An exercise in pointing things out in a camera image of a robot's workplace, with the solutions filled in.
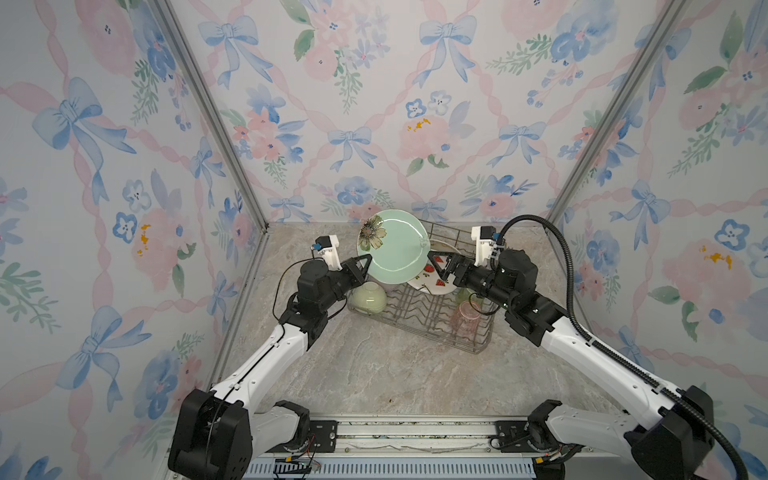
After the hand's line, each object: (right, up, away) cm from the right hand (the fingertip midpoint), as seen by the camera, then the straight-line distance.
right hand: (436, 255), depth 71 cm
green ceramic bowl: (-17, -13, +21) cm, 30 cm away
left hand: (-15, 0, +4) cm, 16 cm away
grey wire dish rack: (+2, -19, +24) cm, 31 cm away
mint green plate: (-9, +3, +8) cm, 12 cm away
